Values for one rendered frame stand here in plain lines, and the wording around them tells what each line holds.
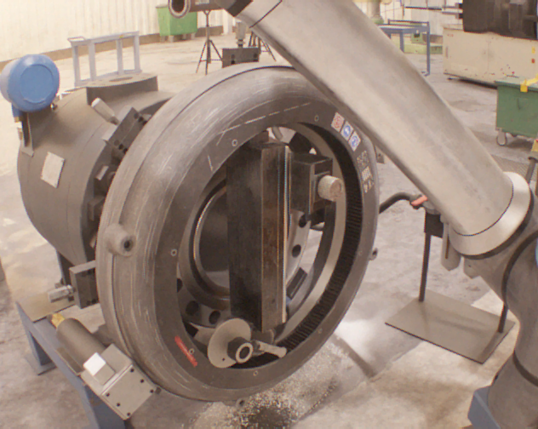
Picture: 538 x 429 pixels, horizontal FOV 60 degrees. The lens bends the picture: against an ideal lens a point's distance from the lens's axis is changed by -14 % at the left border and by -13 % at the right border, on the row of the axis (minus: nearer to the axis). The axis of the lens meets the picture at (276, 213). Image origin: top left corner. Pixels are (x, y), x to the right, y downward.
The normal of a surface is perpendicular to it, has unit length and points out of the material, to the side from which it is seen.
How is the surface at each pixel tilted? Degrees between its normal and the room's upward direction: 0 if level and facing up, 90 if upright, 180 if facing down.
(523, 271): 64
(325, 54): 106
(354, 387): 0
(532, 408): 70
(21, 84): 90
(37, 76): 90
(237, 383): 90
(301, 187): 86
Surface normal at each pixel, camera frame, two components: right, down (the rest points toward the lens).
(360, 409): -0.04, -0.92
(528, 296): -0.99, -0.05
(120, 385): 0.70, 0.26
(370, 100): -0.15, 0.63
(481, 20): -0.67, 0.32
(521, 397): -0.87, -0.13
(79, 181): -0.64, -0.18
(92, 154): -0.55, -0.40
